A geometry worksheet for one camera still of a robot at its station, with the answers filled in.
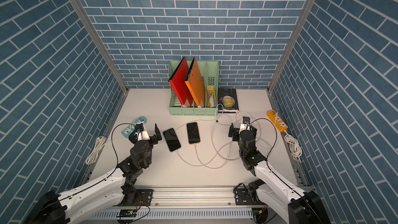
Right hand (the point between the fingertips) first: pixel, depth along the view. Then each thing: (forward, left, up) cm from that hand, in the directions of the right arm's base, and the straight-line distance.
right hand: (241, 124), depth 84 cm
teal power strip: (-4, +68, -11) cm, 69 cm away
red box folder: (+17, +37, +14) cm, 43 cm away
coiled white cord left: (-11, +82, -13) cm, 84 cm away
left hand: (-7, +46, +4) cm, 47 cm away
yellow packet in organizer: (+29, +18, -10) cm, 36 cm away
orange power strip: (+15, -25, -11) cm, 31 cm away
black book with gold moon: (+30, +6, -11) cm, 33 cm away
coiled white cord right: (-7, -33, -12) cm, 35 cm away
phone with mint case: (-7, +39, -11) cm, 41 cm away
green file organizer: (+40, +21, +4) cm, 45 cm away
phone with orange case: (-3, +27, -13) cm, 30 cm away
